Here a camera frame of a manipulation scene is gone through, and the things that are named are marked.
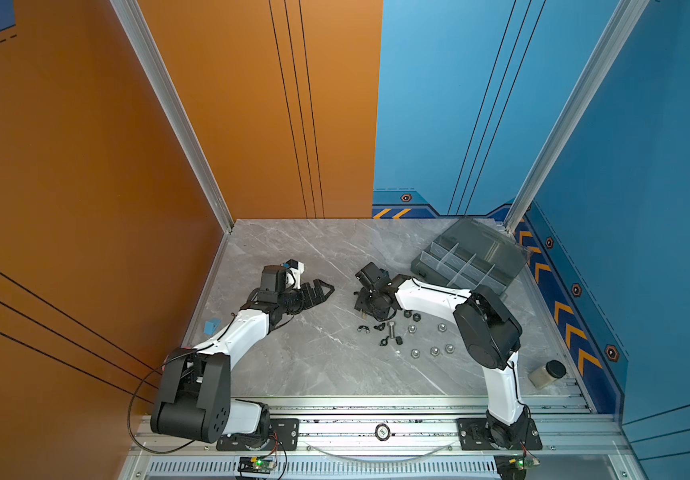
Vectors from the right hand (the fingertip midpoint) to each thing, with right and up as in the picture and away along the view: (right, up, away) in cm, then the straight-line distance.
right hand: (356, 308), depth 95 cm
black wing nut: (+1, -5, -3) cm, 6 cm away
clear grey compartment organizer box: (+42, +18, +10) cm, 47 cm away
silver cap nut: (+17, -5, -3) cm, 18 cm away
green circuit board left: (-25, -33, -24) cm, 48 cm away
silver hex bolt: (+11, -6, -4) cm, 13 cm away
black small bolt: (+13, -8, -6) cm, 16 cm away
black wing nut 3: (+8, -9, -6) cm, 14 cm away
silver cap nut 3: (+23, -11, -8) cm, 27 cm away
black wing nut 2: (+7, -5, -3) cm, 10 cm away
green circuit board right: (+37, -33, -24) cm, 55 cm away
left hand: (-9, +7, -7) cm, 14 cm away
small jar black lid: (+48, -14, -19) cm, 54 cm away
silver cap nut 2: (+17, -12, -8) cm, 22 cm away
